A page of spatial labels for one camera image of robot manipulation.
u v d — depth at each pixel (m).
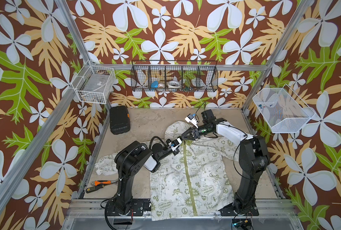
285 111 0.80
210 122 0.77
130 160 0.53
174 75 0.99
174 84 0.99
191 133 0.77
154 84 0.94
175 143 0.73
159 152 0.72
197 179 0.82
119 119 1.14
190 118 0.78
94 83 0.86
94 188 0.79
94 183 0.82
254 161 0.51
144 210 0.75
